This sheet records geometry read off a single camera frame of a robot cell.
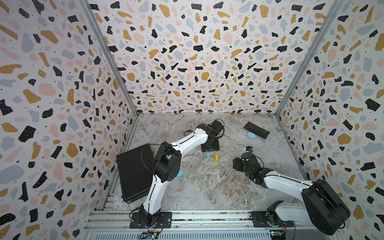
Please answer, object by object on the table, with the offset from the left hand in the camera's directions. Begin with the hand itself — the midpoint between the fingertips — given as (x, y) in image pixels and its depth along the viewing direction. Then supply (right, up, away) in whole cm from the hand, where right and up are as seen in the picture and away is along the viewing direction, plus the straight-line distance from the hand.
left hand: (216, 149), depth 92 cm
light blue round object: (+27, +7, +16) cm, 32 cm away
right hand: (+13, -7, -1) cm, 15 cm away
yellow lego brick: (+1, -6, +1) cm, 6 cm away
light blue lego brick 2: (-22, -14, -3) cm, 26 cm away
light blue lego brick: (-5, -4, +3) cm, 8 cm away
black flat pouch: (+32, +11, +19) cm, 39 cm away
